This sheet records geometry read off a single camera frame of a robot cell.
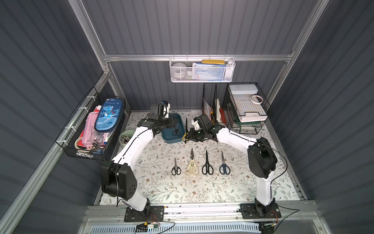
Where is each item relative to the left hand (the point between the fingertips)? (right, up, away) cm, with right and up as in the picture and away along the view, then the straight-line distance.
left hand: (174, 120), depth 84 cm
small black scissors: (0, -31, +5) cm, 31 cm away
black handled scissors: (+20, -29, +5) cm, 36 cm away
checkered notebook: (+45, +11, +13) cm, 48 cm away
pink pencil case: (-38, -8, -16) cm, 42 cm away
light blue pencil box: (+48, +23, +20) cm, 57 cm away
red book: (+35, +8, +35) cm, 50 cm away
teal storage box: (-2, -9, +22) cm, 24 cm away
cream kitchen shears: (+11, -29, +5) cm, 31 cm away
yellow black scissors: (+6, -11, +6) cm, 14 cm away
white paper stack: (+50, +2, +8) cm, 50 cm away
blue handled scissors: (+30, -30, +5) cm, 43 cm away
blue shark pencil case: (-31, +1, -15) cm, 34 cm away
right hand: (+8, -9, +5) cm, 13 cm away
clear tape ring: (+55, +12, +15) cm, 58 cm away
